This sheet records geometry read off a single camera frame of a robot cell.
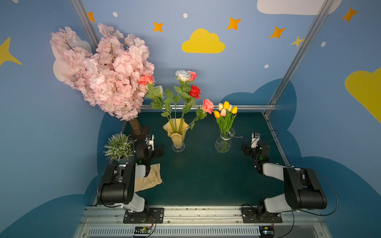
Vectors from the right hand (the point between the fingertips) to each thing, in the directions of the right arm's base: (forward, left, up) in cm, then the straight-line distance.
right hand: (252, 141), depth 95 cm
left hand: (-5, +63, 0) cm, 63 cm away
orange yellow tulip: (+2, +25, +22) cm, 33 cm away
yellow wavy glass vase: (-7, +48, +9) cm, 49 cm away
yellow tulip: (+7, +15, +20) cm, 26 cm away
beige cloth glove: (-25, +61, -6) cm, 66 cm away
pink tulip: (+4, +22, +21) cm, 31 cm away
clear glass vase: (-4, +20, +3) cm, 20 cm away
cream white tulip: (+5, +17, +16) cm, 24 cm away
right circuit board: (-47, -1, -11) cm, 48 cm away
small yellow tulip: (+6, +21, +25) cm, 33 cm away
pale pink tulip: (+2, +19, +10) cm, 21 cm away
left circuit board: (-51, +61, -8) cm, 79 cm away
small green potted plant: (-15, +79, +9) cm, 81 cm away
